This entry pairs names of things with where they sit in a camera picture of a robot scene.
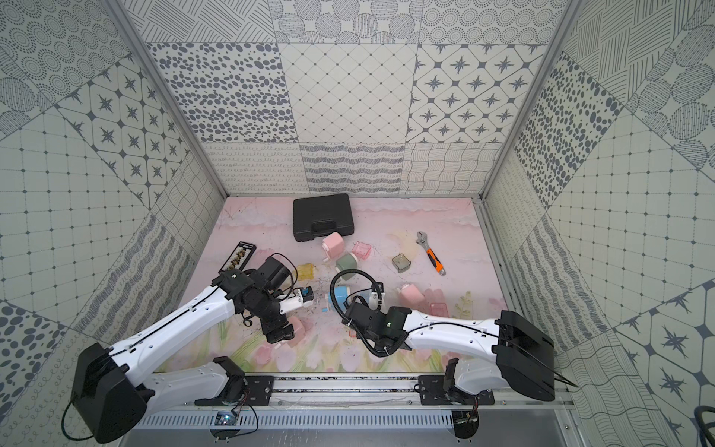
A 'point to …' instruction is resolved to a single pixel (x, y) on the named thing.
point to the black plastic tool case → (318, 217)
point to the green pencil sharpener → (347, 262)
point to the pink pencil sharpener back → (332, 246)
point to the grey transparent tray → (400, 263)
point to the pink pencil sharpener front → (411, 294)
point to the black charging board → (238, 257)
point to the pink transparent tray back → (361, 250)
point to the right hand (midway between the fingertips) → (369, 324)
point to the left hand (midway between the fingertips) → (292, 323)
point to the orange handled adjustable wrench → (431, 253)
